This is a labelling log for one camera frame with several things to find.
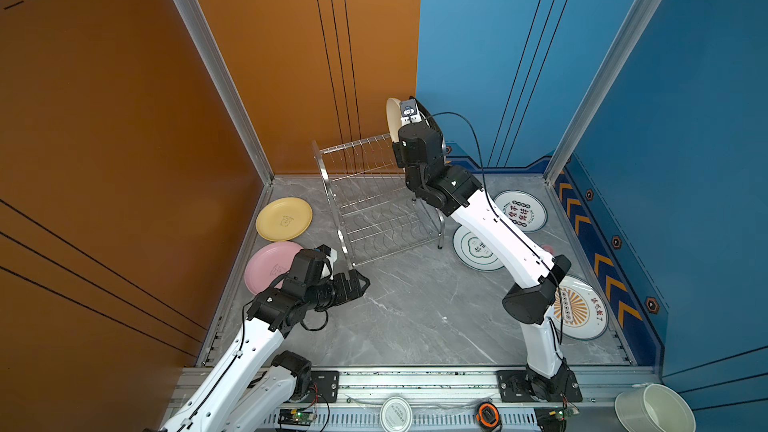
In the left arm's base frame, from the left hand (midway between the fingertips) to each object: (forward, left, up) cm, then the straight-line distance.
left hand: (358, 284), depth 75 cm
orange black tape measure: (-26, -31, -12) cm, 42 cm away
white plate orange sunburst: (0, -64, -13) cm, 65 cm away
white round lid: (-26, -10, -8) cm, 29 cm away
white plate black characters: (+36, -56, -14) cm, 68 cm away
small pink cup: (+20, -61, -14) cm, 65 cm away
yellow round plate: (+32, +31, -15) cm, 47 cm away
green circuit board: (-26, +13, -16) cm, 34 cm away
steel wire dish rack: (+32, -3, -13) cm, 35 cm away
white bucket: (-24, -71, -13) cm, 76 cm away
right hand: (+26, -13, +28) cm, 41 cm away
